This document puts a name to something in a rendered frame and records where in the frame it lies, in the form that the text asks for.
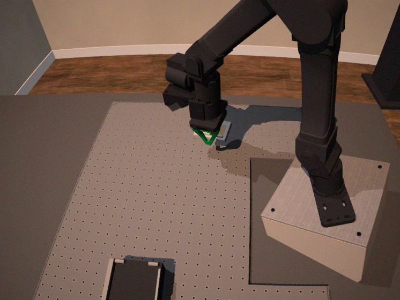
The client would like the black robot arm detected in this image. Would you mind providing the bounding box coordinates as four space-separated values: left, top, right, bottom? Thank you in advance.
163 0 355 228

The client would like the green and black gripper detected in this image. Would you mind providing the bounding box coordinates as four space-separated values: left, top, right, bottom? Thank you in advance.
189 94 228 145

